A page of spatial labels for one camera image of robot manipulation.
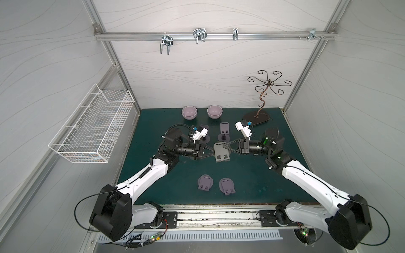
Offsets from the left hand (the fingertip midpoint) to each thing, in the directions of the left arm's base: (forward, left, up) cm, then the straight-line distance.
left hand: (215, 155), depth 66 cm
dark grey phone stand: (-1, -2, +2) cm, 4 cm away
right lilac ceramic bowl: (+49, -1, -23) cm, 54 cm away
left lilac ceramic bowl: (+47, +18, -22) cm, 55 cm away
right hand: (+1, -3, +5) cm, 6 cm away
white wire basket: (+8, +55, +4) cm, 56 cm away
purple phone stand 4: (-4, -7, -27) cm, 28 cm away
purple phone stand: (+29, -7, -26) cm, 40 cm away
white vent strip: (-27, +37, -29) cm, 54 cm away
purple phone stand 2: (+27, +5, -27) cm, 39 cm away
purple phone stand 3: (-2, +5, -27) cm, 28 cm away
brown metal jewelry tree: (+53, -29, +4) cm, 60 cm away
